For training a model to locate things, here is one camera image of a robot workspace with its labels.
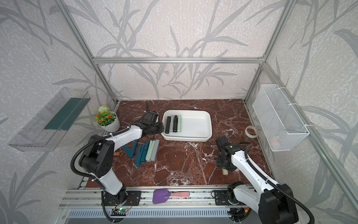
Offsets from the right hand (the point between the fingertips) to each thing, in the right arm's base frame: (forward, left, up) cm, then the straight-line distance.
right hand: (221, 164), depth 82 cm
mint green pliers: (+33, +26, -2) cm, 42 cm away
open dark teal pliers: (+9, +57, -1) cm, 57 cm away
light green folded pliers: (+9, +44, -1) cm, 45 cm away
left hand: (+24, +36, +4) cm, 43 cm away
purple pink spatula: (-16, +34, -2) cm, 38 cm away
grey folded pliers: (+7, +41, -1) cm, 42 cm away
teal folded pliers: (+7, +48, -1) cm, 48 cm away
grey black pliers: (+32, +29, -1) cm, 44 cm away
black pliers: (+34, +34, -1) cm, 49 cm away
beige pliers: (-4, -2, -2) cm, 5 cm away
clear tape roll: (+25, -27, -5) cm, 37 cm away
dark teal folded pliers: (+6, +50, -2) cm, 50 cm away
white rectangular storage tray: (+29, +14, -2) cm, 33 cm away
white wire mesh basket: (+6, -23, +30) cm, 38 cm away
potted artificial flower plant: (+26, +73, +10) cm, 78 cm away
